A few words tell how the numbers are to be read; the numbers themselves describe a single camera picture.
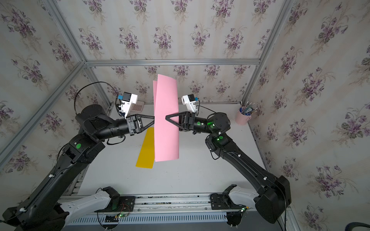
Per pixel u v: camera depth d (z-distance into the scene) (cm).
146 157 92
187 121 49
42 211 36
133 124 45
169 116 50
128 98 47
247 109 103
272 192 39
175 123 50
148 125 50
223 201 71
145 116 50
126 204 72
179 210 73
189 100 54
